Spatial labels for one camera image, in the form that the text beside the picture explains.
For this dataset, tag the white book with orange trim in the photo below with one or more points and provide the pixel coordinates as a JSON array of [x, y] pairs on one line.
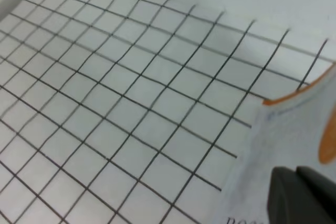
[[295, 130]]

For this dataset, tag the white black-grid tablecloth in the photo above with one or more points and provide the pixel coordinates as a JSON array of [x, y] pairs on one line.
[[134, 111]]

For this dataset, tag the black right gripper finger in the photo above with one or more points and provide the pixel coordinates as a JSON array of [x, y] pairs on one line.
[[300, 196]]

